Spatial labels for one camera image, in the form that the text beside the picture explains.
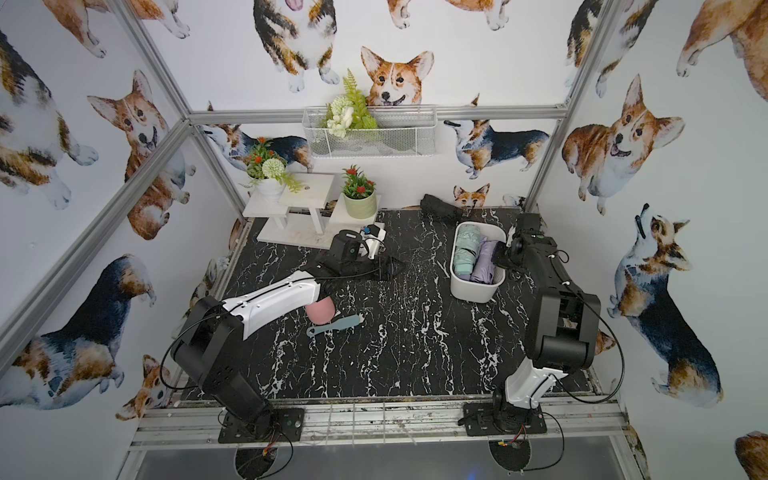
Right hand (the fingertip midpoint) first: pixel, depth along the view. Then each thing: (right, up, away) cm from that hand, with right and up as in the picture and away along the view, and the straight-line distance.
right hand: (496, 253), depth 92 cm
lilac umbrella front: (-4, -5, 0) cm, 6 cm away
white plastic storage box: (-9, -11, -4) cm, 14 cm away
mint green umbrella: (-9, +1, 0) cm, 9 cm away
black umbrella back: (-15, +16, +25) cm, 33 cm away
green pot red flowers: (-42, +18, -3) cm, 45 cm away
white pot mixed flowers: (-71, +25, -1) cm, 75 cm away
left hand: (-29, -1, -8) cm, 30 cm away
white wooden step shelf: (-62, +15, +3) cm, 64 cm away
